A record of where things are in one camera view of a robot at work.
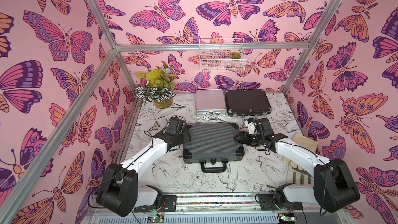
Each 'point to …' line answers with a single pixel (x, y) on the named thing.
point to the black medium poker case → (242, 102)
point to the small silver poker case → (210, 103)
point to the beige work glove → (304, 140)
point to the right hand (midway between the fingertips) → (239, 137)
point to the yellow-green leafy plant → (161, 78)
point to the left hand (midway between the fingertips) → (189, 135)
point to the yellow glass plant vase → (165, 104)
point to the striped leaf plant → (150, 94)
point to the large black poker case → (213, 145)
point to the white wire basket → (222, 54)
